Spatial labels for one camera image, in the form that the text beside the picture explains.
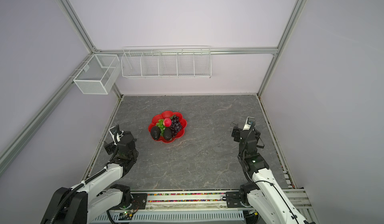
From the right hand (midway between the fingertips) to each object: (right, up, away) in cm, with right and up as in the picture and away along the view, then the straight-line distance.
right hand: (247, 128), depth 78 cm
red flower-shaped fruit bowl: (-36, 0, +24) cm, 43 cm away
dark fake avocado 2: (-45, -5, +14) cm, 47 cm away
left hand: (-71, -5, +4) cm, 71 cm away
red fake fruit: (-45, +2, +16) cm, 48 cm away
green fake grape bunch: (-50, 0, +19) cm, 54 cm away
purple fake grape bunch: (-40, -1, +18) cm, 44 cm away
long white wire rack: (-46, +41, +20) cm, 65 cm away
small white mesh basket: (-93, +33, +22) cm, 101 cm away
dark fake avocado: (-52, -4, +14) cm, 54 cm away
